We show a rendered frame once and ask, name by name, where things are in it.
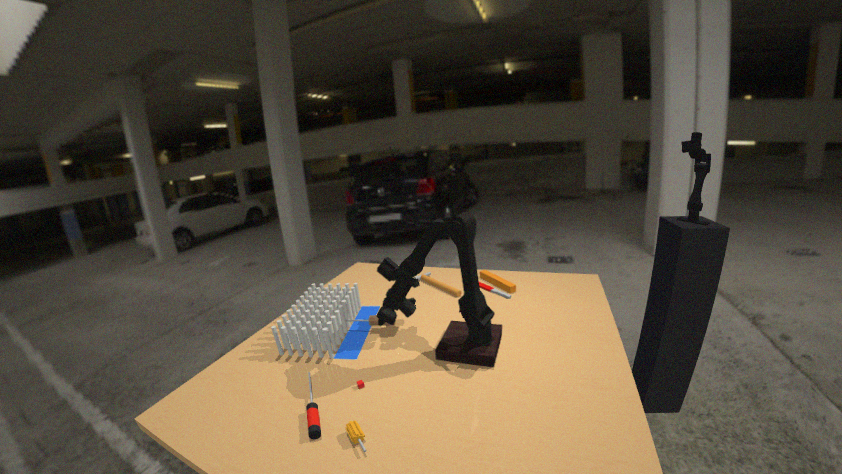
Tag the blue flat strip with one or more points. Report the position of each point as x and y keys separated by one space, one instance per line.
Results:
x=354 y=339

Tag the orange rectangular bar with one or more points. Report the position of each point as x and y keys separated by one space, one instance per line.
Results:
x=498 y=281

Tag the yellow screwdriver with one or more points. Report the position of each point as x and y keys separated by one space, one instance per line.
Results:
x=355 y=433

